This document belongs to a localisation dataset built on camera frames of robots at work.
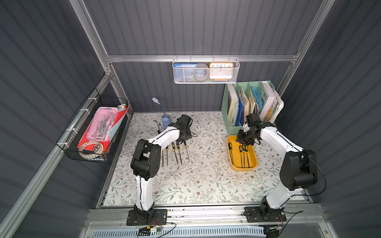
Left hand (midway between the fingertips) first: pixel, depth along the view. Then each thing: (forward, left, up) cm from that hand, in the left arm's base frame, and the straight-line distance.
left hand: (185, 135), depth 98 cm
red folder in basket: (-20, +37, +21) cm, 47 cm away
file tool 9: (-7, -30, -6) cm, 31 cm away
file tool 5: (-5, 0, -6) cm, 8 cm away
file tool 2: (-6, +13, -7) cm, 16 cm away
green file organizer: (+17, -37, +16) cm, 43 cm away
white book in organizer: (+14, -58, +14) cm, 61 cm away
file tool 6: (-8, -37, -6) cm, 38 cm away
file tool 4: (-7, +4, -7) cm, 11 cm away
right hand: (-6, -35, +4) cm, 36 cm away
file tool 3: (-7, +7, -7) cm, 12 cm away
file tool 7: (-10, -40, -6) cm, 42 cm away
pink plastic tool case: (-7, +40, +24) cm, 47 cm away
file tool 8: (-9, -39, -6) cm, 40 cm away
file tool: (-12, +15, -8) cm, 21 cm away
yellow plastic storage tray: (-13, -33, -6) cm, 36 cm away
